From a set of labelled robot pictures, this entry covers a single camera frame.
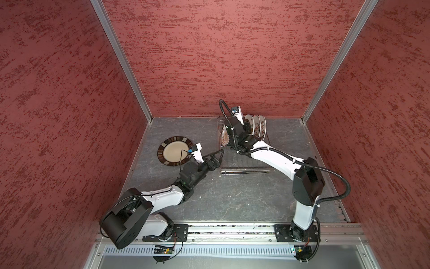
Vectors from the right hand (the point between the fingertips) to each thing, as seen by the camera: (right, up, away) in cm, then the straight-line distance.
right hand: (242, 121), depth 84 cm
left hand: (-11, -17, -4) cm, 21 cm away
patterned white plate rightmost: (+14, -2, +14) cm, 20 cm away
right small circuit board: (+25, -58, -14) cm, 65 cm away
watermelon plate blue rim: (+7, +1, +9) cm, 11 cm away
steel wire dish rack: (-4, -24, +13) cm, 27 cm away
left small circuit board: (-38, -59, -12) cm, 71 cm away
